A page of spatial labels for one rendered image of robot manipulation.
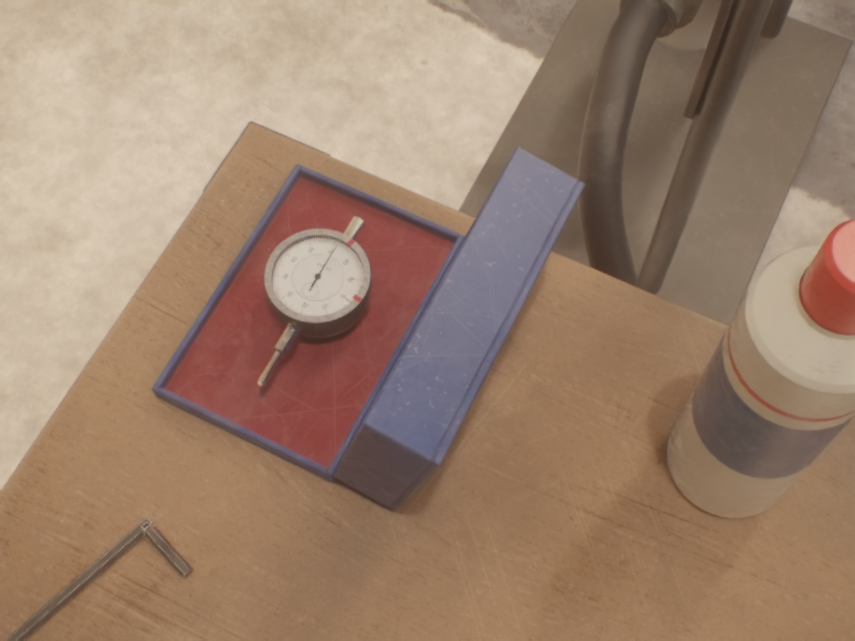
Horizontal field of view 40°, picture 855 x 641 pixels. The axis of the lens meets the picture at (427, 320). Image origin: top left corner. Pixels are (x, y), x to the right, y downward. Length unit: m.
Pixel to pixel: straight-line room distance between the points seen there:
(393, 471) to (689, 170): 0.53
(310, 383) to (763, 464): 0.24
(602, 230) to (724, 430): 0.29
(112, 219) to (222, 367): 0.64
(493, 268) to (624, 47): 0.29
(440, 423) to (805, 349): 0.16
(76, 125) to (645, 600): 0.92
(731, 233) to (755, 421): 0.75
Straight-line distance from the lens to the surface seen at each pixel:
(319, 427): 0.64
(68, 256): 1.27
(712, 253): 1.24
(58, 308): 1.25
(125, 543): 0.63
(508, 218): 0.56
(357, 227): 0.66
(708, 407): 0.55
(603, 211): 0.81
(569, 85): 1.33
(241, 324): 0.67
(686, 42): 1.07
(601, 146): 0.80
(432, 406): 0.52
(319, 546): 0.62
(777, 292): 0.48
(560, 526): 0.63
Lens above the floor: 1.07
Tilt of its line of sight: 64 degrees down
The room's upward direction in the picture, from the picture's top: straight up
